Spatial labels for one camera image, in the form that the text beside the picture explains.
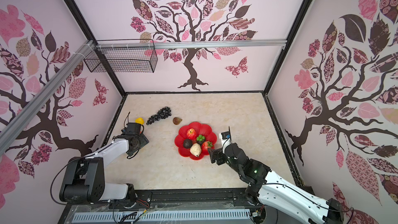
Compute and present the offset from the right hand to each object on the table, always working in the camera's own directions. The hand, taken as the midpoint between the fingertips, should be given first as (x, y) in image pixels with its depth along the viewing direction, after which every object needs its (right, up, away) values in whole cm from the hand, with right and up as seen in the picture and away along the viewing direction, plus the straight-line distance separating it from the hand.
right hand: (214, 146), depth 75 cm
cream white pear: (-10, -4, +9) cm, 14 cm away
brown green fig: (-24, +10, +25) cm, 36 cm away
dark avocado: (-15, -1, +10) cm, 18 cm away
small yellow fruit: (-48, +11, +25) cm, 55 cm away
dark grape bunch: (-33, +15, +28) cm, 46 cm away
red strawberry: (-4, -2, +11) cm, 12 cm away
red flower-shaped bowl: (-5, +5, +21) cm, 22 cm away
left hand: (-44, -4, +16) cm, 47 cm away
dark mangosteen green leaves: (-8, 0, +14) cm, 16 cm away
